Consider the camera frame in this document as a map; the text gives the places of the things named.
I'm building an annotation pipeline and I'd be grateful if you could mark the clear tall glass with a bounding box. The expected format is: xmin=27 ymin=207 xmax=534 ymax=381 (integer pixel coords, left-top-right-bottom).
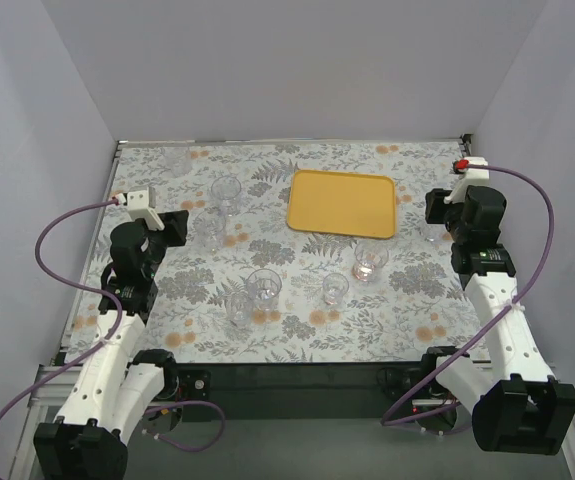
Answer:
xmin=211 ymin=176 xmax=242 ymax=216

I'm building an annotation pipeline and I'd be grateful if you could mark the clear small glass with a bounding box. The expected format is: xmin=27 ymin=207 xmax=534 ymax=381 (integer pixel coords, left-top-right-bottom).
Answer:
xmin=322 ymin=273 xmax=349 ymax=305
xmin=226 ymin=292 xmax=253 ymax=326

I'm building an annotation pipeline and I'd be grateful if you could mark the clear large glass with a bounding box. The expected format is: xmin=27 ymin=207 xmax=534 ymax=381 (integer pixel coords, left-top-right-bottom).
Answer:
xmin=246 ymin=269 xmax=282 ymax=311

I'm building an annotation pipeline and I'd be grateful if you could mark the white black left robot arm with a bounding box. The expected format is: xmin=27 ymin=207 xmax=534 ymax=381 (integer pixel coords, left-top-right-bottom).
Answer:
xmin=33 ymin=210 xmax=189 ymax=479

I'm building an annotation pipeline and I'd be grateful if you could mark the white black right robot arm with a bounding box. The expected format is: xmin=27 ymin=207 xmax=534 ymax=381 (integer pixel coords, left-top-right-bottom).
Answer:
xmin=425 ymin=186 xmax=575 ymax=455

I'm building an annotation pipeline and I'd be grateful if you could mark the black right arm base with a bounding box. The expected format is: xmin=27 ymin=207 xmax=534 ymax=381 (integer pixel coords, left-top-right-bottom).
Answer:
xmin=375 ymin=366 xmax=471 ymax=437

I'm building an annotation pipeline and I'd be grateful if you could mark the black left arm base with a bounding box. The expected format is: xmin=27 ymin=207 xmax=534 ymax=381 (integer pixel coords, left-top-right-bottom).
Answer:
xmin=136 ymin=367 xmax=213 ymax=436

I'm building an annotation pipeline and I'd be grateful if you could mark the yellow plastic tray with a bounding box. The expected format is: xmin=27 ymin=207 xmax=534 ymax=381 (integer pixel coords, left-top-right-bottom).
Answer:
xmin=286 ymin=170 xmax=397 ymax=239

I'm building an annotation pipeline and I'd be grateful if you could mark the floral patterned table mat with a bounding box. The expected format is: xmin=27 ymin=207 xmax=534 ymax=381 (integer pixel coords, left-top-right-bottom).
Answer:
xmin=110 ymin=141 xmax=479 ymax=363

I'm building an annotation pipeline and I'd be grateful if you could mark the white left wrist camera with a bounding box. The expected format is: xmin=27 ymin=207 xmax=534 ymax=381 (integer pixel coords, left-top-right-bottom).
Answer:
xmin=114 ymin=186 xmax=164 ymax=231

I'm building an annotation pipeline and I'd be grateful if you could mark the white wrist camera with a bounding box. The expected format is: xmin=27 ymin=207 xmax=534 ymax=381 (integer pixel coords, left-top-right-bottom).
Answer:
xmin=444 ymin=157 xmax=489 ymax=204
xmin=114 ymin=186 xmax=164 ymax=231

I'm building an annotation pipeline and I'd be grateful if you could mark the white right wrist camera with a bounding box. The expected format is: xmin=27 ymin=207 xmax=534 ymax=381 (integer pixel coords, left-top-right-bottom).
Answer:
xmin=444 ymin=157 xmax=489 ymax=204

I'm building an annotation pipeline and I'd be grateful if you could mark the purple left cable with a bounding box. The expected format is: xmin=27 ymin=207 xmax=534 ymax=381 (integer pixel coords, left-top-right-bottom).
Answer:
xmin=0 ymin=197 xmax=226 ymax=479

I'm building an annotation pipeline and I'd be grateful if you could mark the purple cable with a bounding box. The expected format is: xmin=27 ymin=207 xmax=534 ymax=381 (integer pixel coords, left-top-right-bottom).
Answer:
xmin=0 ymin=197 xmax=226 ymax=479
xmin=381 ymin=164 xmax=554 ymax=435

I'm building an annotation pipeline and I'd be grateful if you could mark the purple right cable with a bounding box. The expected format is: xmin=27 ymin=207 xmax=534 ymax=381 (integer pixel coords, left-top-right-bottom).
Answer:
xmin=381 ymin=164 xmax=554 ymax=435

